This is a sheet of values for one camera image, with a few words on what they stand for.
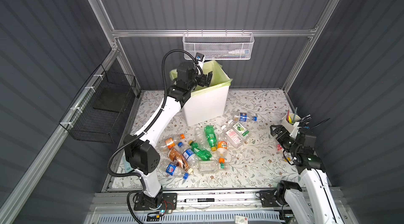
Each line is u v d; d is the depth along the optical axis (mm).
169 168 788
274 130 731
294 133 693
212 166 831
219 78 915
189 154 827
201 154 870
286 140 689
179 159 824
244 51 911
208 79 708
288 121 929
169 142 883
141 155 452
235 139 895
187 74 562
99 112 736
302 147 579
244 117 991
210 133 920
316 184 483
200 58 639
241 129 952
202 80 689
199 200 738
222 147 864
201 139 957
